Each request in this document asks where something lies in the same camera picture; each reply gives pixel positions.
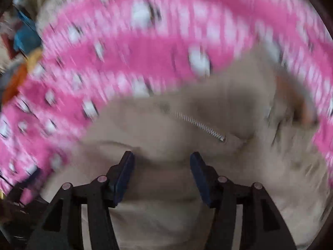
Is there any orange cloth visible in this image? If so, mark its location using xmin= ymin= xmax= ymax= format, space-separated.
xmin=1 ymin=47 xmax=42 ymax=106

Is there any beige zip jacket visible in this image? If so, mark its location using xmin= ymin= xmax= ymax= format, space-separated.
xmin=42 ymin=44 xmax=332 ymax=249

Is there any pink penguin blanket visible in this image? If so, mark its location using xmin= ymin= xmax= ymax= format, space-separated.
xmin=1 ymin=0 xmax=332 ymax=194

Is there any floral bed sheet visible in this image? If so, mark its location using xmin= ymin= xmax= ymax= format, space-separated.
xmin=35 ymin=0 xmax=86 ymax=32

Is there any blue plastic bag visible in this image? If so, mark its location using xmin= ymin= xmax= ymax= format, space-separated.
xmin=14 ymin=11 xmax=42 ymax=56

